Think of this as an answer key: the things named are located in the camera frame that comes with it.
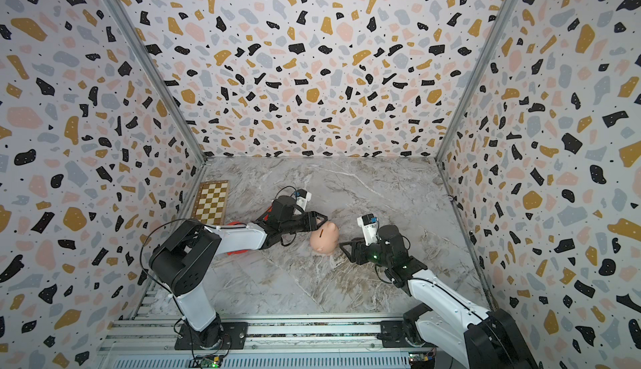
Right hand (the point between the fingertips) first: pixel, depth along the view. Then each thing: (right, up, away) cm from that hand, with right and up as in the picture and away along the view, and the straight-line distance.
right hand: (347, 245), depth 82 cm
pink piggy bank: (-8, +1, +4) cm, 9 cm away
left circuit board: (-40, -30, -11) cm, 51 cm away
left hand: (-7, +8, +8) cm, 13 cm away
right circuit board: (+21, -30, -11) cm, 38 cm away
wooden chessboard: (-55, +12, +21) cm, 60 cm away
